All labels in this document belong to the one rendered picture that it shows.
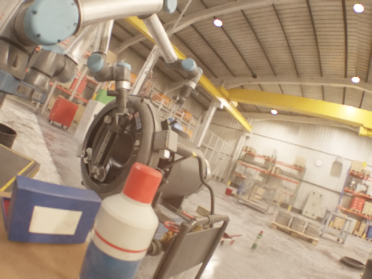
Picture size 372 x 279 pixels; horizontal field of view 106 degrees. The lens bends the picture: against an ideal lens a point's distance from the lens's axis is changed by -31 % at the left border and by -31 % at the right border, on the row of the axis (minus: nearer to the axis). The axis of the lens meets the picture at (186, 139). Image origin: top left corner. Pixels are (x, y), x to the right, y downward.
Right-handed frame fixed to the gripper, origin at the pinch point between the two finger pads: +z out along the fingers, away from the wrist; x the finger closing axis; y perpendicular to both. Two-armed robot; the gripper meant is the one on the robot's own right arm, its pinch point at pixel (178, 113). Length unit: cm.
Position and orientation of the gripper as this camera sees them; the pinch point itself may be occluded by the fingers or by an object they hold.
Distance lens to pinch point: 147.5
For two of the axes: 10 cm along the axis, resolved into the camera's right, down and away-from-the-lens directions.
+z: -4.5, 8.9, -0.4
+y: -8.4, -4.4, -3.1
